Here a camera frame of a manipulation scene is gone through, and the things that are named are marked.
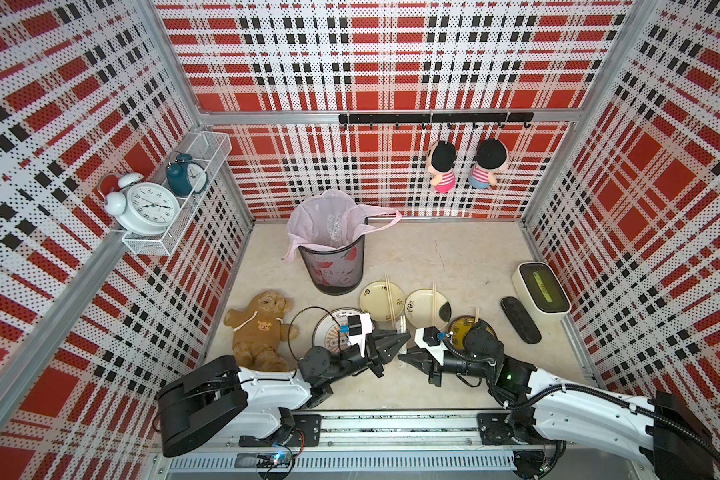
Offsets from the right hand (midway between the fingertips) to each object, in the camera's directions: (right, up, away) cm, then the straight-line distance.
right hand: (405, 353), depth 70 cm
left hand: (+2, +6, -4) cm, 7 cm away
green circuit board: (-31, -25, 0) cm, 40 cm away
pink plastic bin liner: (-22, +34, +26) cm, 48 cm away
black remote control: (+37, +3, +20) cm, 42 cm away
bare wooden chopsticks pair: (+25, +4, +23) cm, 34 cm away
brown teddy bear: (-40, +1, +13) cm, 42 cm away
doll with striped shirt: (+30, +54, +23) cm, 66 cm away
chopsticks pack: (-2, +8, -8) cm, 12 cm away
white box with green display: (+45, +11, +23) cm, 52 cm away
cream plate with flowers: (-8, +8, +27) cm, 29 cm away
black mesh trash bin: (-18, +18, +18) cm, 32 cm away
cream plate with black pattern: (+7, +5, +26) cm, 27 cm away
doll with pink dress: (+14, +54, +25) cm, 62 cm away
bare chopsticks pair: (+12, +9, +27) cm, 30 cm away
